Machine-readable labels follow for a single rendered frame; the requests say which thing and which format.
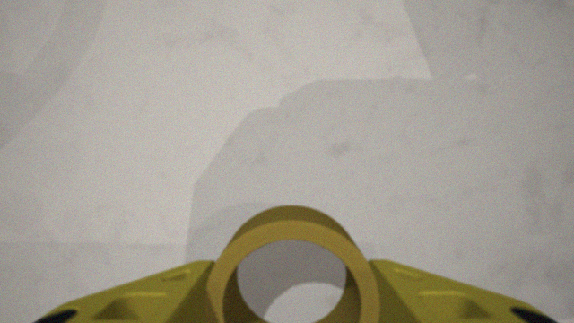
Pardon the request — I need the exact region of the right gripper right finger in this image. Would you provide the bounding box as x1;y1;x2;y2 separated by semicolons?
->
368;259;547;323

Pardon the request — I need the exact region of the yellow sleeve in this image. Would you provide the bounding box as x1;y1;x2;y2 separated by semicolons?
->
204;205;380;323

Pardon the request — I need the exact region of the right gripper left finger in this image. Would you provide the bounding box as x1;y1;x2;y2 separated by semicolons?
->
42;260;215;323

